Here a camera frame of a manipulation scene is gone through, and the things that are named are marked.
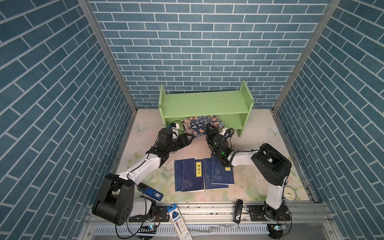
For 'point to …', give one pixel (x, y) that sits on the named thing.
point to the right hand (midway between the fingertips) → (203, 123)
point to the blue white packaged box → (181, 228)
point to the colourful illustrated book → (196, 125)
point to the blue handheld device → (150, 191)
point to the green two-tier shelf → (232, 106)
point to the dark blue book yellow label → (192, 175)
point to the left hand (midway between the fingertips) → (192, 138)
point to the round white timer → (289, 193)
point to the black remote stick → (238, 209)
